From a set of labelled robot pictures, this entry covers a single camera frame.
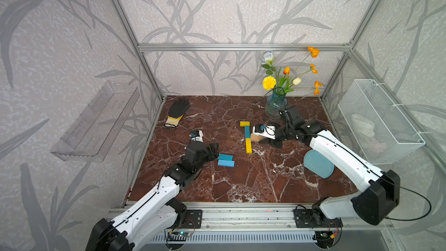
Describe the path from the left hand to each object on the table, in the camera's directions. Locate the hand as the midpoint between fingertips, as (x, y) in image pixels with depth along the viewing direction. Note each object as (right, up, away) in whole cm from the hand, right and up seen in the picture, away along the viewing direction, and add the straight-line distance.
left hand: (215, 146), depth 81 cm
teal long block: (+4, -9, +13) cm, 16 cm away
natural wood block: (+19, +5, -6) cm, 20 cm away
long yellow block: (+17, -3, +15) cm, 23 cm away
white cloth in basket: (+66, +10, -5) cm, 67 cm away
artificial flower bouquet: (+38, +34, +16) cm, 54 cm away
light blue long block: (+5, -10, +9) cm, 14 cm away
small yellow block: (+14, +9, +24) cm, 29 cm away
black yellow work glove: (-28, +19, +32) cm, 47 cm away
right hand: (+22, +6, -2) cm, 22 cm away
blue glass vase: (+33, +21, +21) cm, 45 cm away
